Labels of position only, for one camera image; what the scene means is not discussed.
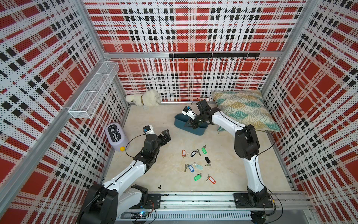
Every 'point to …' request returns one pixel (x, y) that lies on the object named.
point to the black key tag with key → (208, 161)
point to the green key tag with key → (204, 150)
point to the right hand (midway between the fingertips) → (188, 124)
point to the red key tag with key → (211, 179)
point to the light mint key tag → (198, 166)
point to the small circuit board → (139, 215)
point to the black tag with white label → (193, 153)
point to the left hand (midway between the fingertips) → (165, 132)
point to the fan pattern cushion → (246, 107)
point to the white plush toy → (150, 97)
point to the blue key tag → (192, 170)
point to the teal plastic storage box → (180, 120)
